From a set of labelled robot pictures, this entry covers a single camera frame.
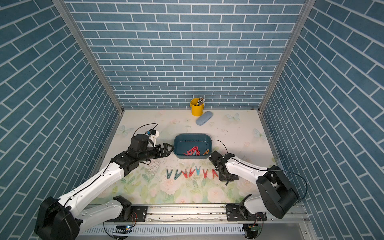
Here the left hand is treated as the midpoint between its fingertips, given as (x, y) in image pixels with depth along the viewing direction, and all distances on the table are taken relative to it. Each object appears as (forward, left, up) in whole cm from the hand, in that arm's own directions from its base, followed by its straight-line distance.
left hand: (172, 149), depth 79 cm
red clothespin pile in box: (+8, -11, -16) cm, 21 cm away
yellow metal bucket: (+40, -13, -10) cm, 43 cm away
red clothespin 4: (-6, -23, -16) cm, 29 cm away
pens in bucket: (+39, -16, 0) cm, 42 cm away
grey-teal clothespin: (-7, +3, -17) cm, 18 cm away
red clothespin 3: (-7, -18, -16) cm, 25 cm away
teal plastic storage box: (+13, -10, -17) cm, 24 cm away
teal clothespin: (-5, -14, -17) cm, 22 cm away
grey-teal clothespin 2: (-7, -1, -17) cm, 18 cm away
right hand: (-9, -32, -17) cm, 37 cm away
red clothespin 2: (-6, -10, -16) cm, 20 cm away
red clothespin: (-7, -7, -16) cm, 19 cm away
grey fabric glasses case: (+34, -18, -14) cm, 41 cm away
